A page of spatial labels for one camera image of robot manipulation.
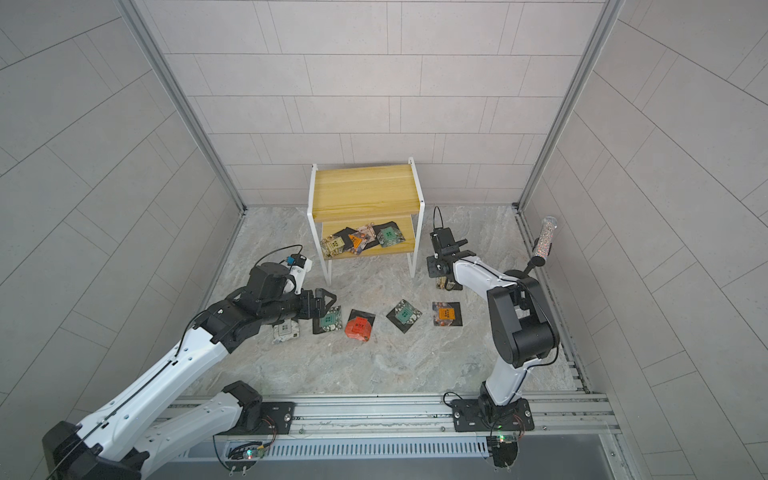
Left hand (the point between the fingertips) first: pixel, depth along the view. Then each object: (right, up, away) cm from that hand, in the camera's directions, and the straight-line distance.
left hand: (331, 296), depth 74 cm
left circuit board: (-17, -33, -9) cm, 39 cm away
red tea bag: (+5, -11, +12) cm, 17 cm away
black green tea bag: (-3, -10, +12) cm, 16 cm away
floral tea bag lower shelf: (+7, +16, +14) cm, 23 cm away
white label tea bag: (-16, -12, +10) cm, 22 cm away
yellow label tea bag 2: (+30, 0, +22) cm, 37 cm away
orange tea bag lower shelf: (+4, +13, +12) cm, 19 cm away
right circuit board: (+41, -34, -6) cm, 54 cm away
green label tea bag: (+18, -9, +14) cm, 25 cm away
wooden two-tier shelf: (+9, +22, -1) cm, 23 cm away
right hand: (+30, +6, +23) cm, 38 cm away
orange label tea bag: (+32, -9, +14) cm, 36 cm away
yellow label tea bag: (-3, +12, +10) cm, 16 cm away
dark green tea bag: (+13, +15, +14) cm, 25 cm away
